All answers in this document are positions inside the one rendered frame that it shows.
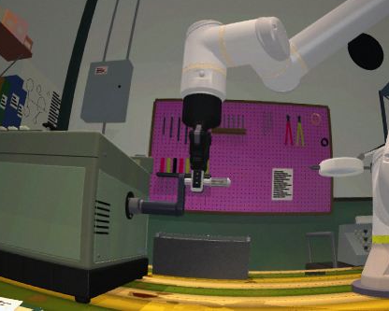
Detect dark green pipe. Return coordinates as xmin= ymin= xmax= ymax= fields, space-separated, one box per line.
xmin=55 ymin=0 xmax=106 ymax=132

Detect black round disc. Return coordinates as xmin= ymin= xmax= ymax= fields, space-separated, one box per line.
xmin=347 ymin=32 xmax=385 ymax=72

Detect red pliers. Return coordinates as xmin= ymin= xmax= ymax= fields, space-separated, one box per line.
xmin=283 ymin=114 xmax=295 ymax=148

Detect dark grey trough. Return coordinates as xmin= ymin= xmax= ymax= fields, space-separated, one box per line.
xmin=151 ymin=232 xmax=252 ymax=281

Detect white printed paper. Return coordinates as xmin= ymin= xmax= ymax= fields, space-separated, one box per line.
xmin=0 ymin=293 xmax=24 ymax=311

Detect grey typewriter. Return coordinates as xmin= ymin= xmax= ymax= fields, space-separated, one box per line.
xmin=338 ymin=215 xmax=375 ymax=267

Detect magenta pegboard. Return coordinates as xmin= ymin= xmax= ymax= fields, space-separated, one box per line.
xmin=148 ymin=98 xmax=335 ymax=217

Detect brown wall shelf with boxes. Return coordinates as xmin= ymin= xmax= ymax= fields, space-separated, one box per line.
xmin=0 ymin=0 xmax=35 ymax=63

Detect pale green box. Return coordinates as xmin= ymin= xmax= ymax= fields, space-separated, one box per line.
xmin=130 ymin=154 xmax=154 ymax=175

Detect white printed notice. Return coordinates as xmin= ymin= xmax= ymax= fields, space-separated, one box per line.
xmin=270 ymin=167 xmax=295 ymax=203

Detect green adding calculator body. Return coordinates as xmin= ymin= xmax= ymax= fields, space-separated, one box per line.
xmin=0 ymin=129 xmax=154 ymax=304

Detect white magnifier lamp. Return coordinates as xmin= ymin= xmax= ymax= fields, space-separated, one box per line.
xmin=310 ymin=143 xmax=387 ymax=178

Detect black screwdriver rack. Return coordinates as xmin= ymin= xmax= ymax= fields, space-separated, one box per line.
xmin=155 ymin=171 xmax=212 ymax=178

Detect blue binder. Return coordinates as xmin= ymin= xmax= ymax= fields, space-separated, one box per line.
xmin=2 ymin=75 xmax=29 ymax=130

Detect grey metal stool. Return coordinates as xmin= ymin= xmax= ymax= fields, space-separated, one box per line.
xmin=305 ymin=231 xmax=339 ymax=270

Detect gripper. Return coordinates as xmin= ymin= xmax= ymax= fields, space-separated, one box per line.
xmin=181 ymin=92 xmax=223 ymax=194

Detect dark crank with silver handle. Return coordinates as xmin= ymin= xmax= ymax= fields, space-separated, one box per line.
xmin=137 ymin=172 xmax=232 ymax=218

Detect brown wooden rail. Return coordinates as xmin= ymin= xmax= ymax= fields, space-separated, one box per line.
xmin=211 ymin=127 xmax=247 ymax=135

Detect black handled screwdriver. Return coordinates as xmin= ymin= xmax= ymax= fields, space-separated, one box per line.
xmin=171 ymin=157 xmax=179 ymax=193

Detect yellow-green pliers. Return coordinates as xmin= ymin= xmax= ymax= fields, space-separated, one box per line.
xmin=295 ymin=114 xmax=306 ymax=148

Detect grey electrical box with conduits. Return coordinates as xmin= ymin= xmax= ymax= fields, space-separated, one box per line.
xmin=79 ymin=0 xmax=145 ymax=135

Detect grey side shaft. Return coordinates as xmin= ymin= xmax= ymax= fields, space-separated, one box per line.
xmin=125 ymin=191 xmax=143 ymax=220

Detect grey round base plate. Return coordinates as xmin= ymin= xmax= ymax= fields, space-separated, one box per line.
xmin=351 ymin=278 xmax=389 ymax=301

